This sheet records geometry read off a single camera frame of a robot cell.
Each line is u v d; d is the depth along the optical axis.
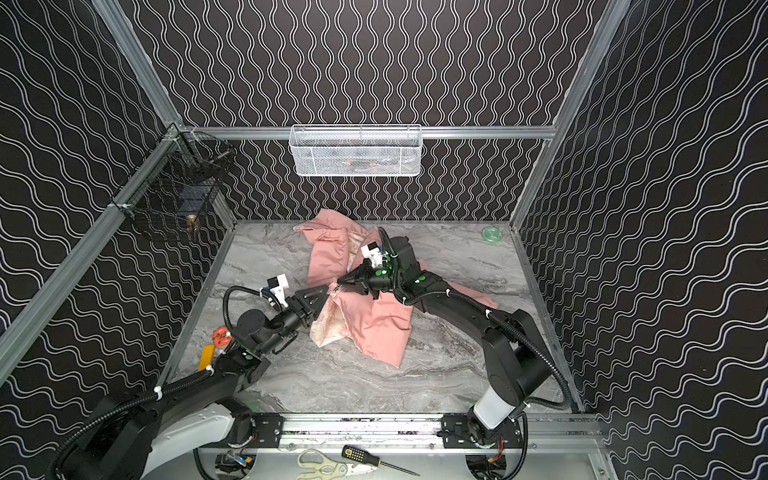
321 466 0.69
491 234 1.17
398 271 0.65
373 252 0.78
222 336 0.88
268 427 0.75
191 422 0.55
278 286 0.73
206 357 0.86
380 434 0.76
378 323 0.90
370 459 0.70
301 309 0.68
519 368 0.45
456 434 0.74
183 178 0.98
